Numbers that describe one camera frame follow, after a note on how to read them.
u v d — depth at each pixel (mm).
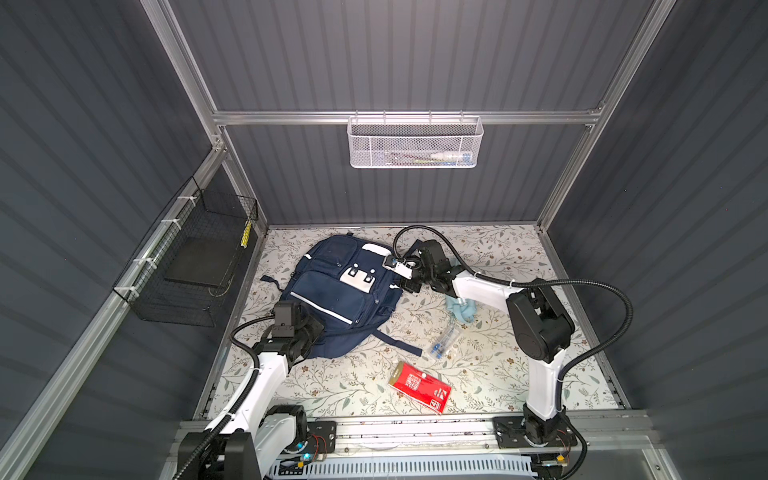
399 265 823
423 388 811
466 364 859
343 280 962
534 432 653
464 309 911
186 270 713
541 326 527
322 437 724
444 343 892
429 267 761
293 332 653
